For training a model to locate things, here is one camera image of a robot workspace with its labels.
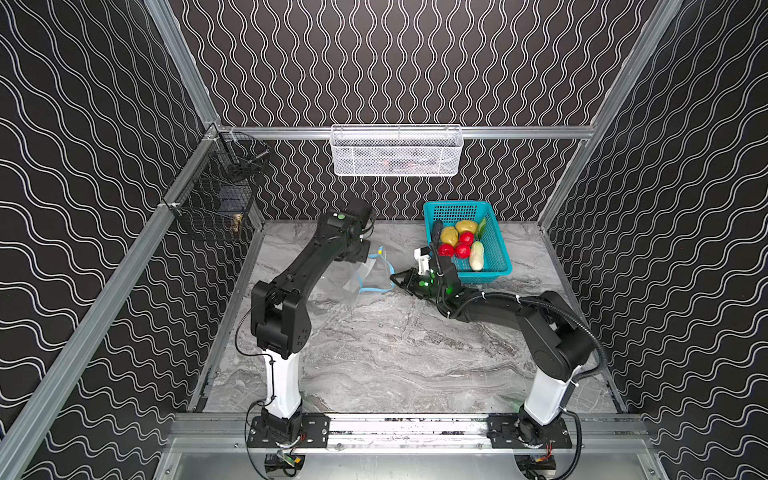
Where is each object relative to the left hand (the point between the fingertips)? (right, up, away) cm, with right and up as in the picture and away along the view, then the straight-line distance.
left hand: (364, 256), depth 89 cm
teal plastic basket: (+44, -1, +11) cm, 45 cm away
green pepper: (+42, +10, +22) cm, 48 cm away
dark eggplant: (+25, +9, +24) cm, 36 cm away
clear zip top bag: (+2, -6, +10) cm, 12 cm away
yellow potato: (+30, +8, +21) cm, 37 cm away
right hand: (+8, -6, 0) cm, 10 cm away
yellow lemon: (+37, +12, +25) cm, 46 cm away
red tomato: (+28, +2, +17) cm, 33 cm away
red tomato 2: (+34, +3, +18) cm, 38 cm away
